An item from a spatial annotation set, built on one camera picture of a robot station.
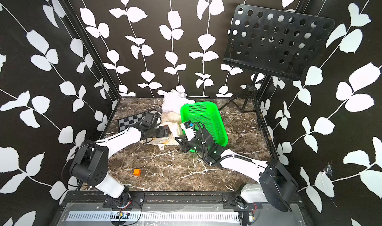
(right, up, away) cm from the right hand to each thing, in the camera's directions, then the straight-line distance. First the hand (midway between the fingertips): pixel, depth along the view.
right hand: (174, 138), depth 75 cm
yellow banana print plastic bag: (-3, +8, +20) cm, 22 cm away
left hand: (-9, +2, +18) cm, 20 cm away
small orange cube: (-22, -21, +7) cm, 31 cm away
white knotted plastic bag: (-5, +21, +32) cm, 39 cm away
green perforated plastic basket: (+20, +12, +32) cm, 40 cm away
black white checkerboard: (-38, +5, +27) cm, 47 cm away
